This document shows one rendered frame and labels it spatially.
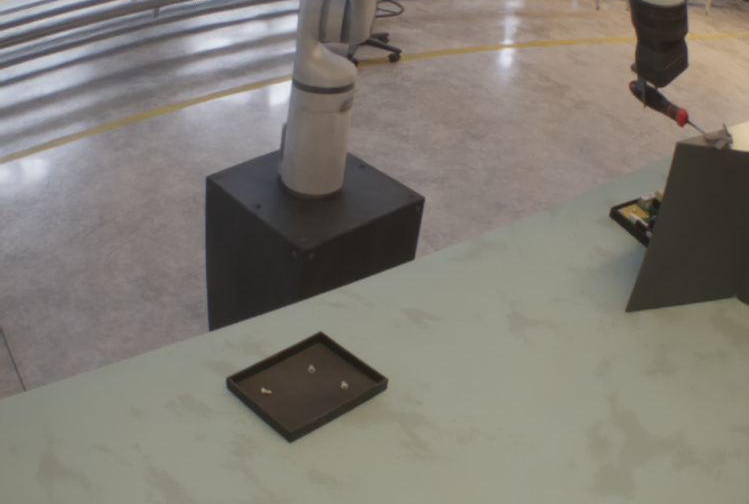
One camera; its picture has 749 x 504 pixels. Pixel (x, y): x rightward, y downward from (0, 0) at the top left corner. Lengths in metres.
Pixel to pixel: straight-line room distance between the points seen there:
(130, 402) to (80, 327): 1.63
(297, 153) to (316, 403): 0.58
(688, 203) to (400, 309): 0.32
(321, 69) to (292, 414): 0.59
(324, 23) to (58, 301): 1.54
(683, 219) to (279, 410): 0.44
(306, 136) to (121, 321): 1.26
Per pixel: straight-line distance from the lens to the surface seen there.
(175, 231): 2.63
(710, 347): 0.83
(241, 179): 1.22
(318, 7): 1.06
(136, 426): 0.61
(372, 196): 1.20
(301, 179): 1.16
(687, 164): 0.74
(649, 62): 0.82
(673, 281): 0.83
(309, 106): 1.11
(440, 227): 2.78
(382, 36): 4.33
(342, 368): 0.67
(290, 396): 0.64
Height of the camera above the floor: 1.46
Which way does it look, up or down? 32 degrees down
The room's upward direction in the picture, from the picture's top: 8 degrees clockwise
